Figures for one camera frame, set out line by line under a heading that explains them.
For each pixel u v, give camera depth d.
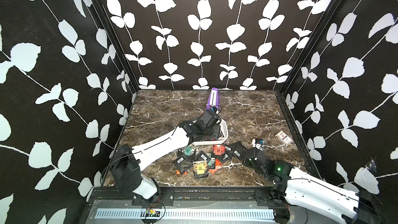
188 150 0.88
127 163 0.41
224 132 0.96
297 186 0.53
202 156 0.87
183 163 0.83
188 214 0.70
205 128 0.59
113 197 0.75
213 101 1.01
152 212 0.71
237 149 0.90
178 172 0.81
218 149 0.90
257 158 0.59
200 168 0.83
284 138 0.93
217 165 0.84
